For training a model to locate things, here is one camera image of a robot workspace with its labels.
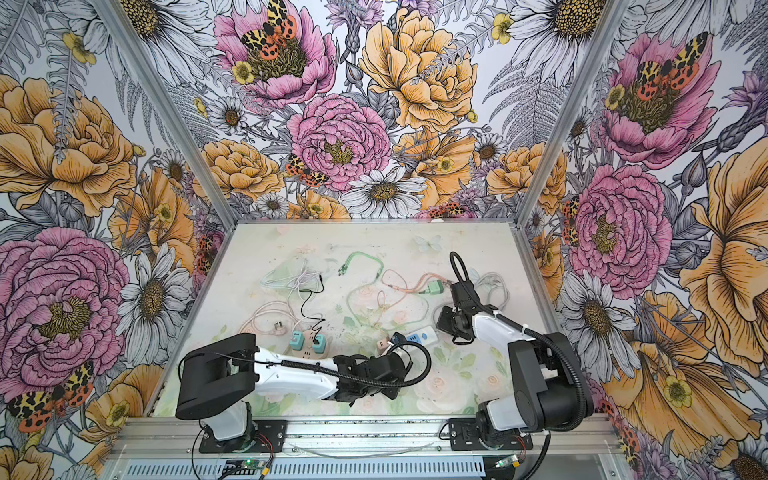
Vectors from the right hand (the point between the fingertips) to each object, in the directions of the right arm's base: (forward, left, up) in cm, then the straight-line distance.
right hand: (443, 332), depth 92 cm
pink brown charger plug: (-6, +18, +7) cm, 20 cm away
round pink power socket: (-6, +39, +3) cm, 40 cm away
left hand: (-13, +15, 0) cm, 20 cm away
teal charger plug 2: (-6, +36, +4) cm, 36 cm away
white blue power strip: (-2, +6, +2) cm, 7 cm away
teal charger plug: (-4, +41, +7) cm, 42 cm away
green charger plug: (+15, +1, +2) cm, 15 cm away
